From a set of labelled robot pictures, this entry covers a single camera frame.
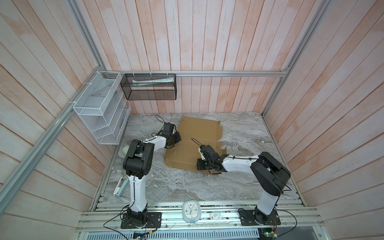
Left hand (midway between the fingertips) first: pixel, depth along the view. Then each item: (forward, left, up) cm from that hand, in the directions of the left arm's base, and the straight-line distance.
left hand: (180, 139), depth 103 cm
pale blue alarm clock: (-45, -7, 0) cm, 46 cm away
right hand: (-18, -11, -2) cm, 21 cm away
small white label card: (-47, -20, -1) cm, 51 cm away
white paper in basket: (+19, +26, +33) cm, 46 cm away
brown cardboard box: (+8, -11, -3) cm, 14 cm away
